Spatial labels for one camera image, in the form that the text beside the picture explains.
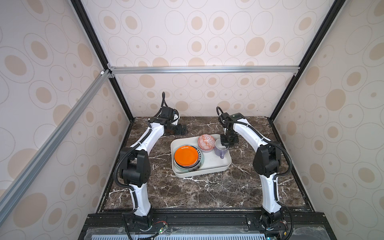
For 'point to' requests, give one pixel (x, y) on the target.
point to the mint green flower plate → (196, 168)
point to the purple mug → (220, 149)
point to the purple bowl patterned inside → (206, 142)
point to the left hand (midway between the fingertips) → (185, 128)
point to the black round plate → (196, 164)
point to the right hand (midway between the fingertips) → (226, 145)
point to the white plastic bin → (212, 162)
